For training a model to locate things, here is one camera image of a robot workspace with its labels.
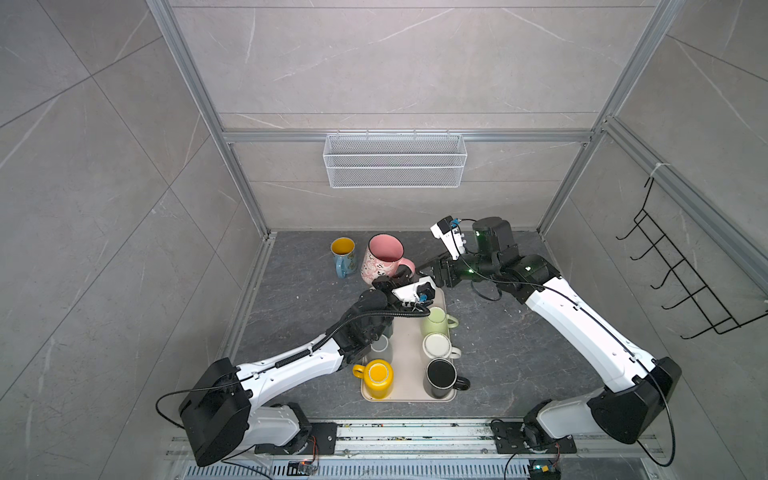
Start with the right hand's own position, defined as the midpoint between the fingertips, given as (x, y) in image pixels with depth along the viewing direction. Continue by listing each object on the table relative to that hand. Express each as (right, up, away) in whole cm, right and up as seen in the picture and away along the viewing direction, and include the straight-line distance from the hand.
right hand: (422, 264), depth 71 cm
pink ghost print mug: (-10, +2, +3) cm, 11 cm away
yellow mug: (-11, -29, +4) cm, 31 cm away
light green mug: (+6, -17, +13) cm, 22 cm away
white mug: (+6, -23, +11) cm, 26 cm away
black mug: (+5, -29, +4) cm, 30 cm away
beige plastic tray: (-2, -24, +17) cm, 30 cm away
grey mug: (-10, -23, +8) cm, 26 cm away
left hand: (-4, +1, +1) cm, 4 cm away
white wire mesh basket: (-6, +35, +30) cm, 46 cm away
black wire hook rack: (+59, -6, -8) cm, 60 cm away
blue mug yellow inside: (-25, +4, +32) cm, 41 cm away
